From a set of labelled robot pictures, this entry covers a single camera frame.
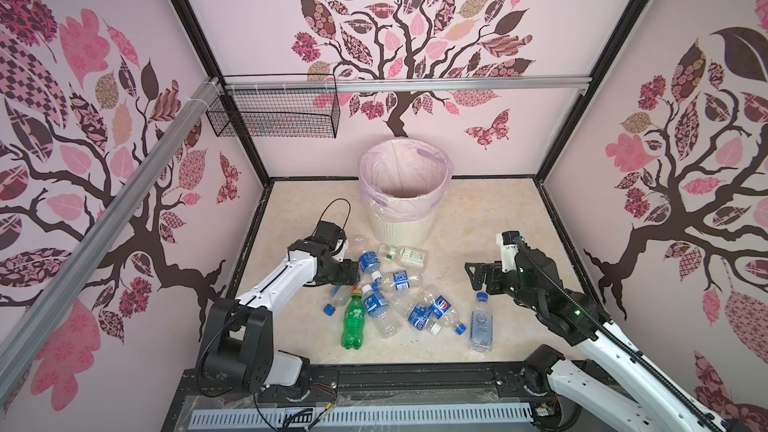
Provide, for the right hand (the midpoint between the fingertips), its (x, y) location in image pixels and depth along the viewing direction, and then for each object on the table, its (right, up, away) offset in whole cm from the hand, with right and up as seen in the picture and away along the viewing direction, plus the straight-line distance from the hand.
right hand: (481, 261), depth 74 cm
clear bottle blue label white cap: (-15, -16, +5) cm, 23 cm away
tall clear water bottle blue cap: (+1, -18, +5) cm, 19 cm away
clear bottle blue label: (-27, -14, +7) cm, 31 cm away
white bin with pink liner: (-18, +22, +29) cm, 41 cm away
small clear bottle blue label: (-20, -8, +13) cm, 25 cm away
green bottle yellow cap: (-33, -20, +4) cm, 39 cm away
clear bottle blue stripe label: (-38, -12, +12) cm, 42 cm away
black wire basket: (-60, +47, +21) cm, 79 cm away
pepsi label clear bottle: (-9, -15, +7) cm, 19 cm away
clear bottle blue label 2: (-29, -3, +16) cm, 34 cm away
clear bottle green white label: (-18, -2, +18) cm, 26 cm away
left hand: (-36, -9, +12) cm, 39 cm away
